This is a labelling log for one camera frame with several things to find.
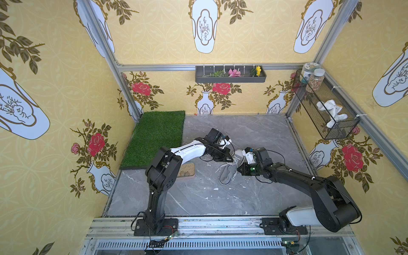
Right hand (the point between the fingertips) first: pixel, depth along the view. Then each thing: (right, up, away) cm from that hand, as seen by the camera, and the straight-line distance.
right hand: (239, 166), depth 90 cm
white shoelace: (-3, +3, -1) cm, 4 cm away
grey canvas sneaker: (-6, -1, -3) cm, 7 cm away
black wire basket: (+47, +39, +13) cm, 62 cm away
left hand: (-7, +4, 0) cm, 8 cm away
